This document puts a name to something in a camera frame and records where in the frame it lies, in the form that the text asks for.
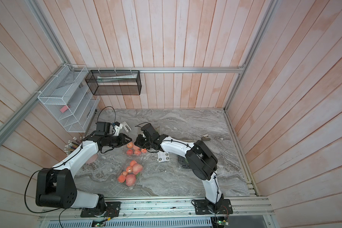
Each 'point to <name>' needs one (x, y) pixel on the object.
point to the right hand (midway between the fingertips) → (132, 143)
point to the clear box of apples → (131, 173)
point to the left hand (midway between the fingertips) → (130, 141)
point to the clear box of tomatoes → (133, 151)
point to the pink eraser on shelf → (64, 109)
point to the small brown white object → (205, 137)
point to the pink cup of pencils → (74, 143)
